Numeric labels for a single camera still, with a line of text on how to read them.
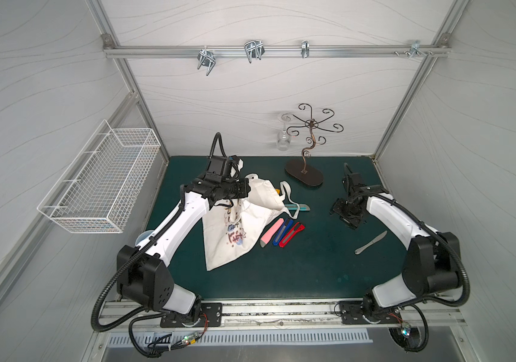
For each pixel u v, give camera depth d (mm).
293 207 987
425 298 491
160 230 453
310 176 1111
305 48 785
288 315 749
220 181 614
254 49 766
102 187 695
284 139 1005
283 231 931
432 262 437
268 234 914
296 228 931
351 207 742
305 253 886
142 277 407
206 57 762
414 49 765
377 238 903
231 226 881
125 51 781
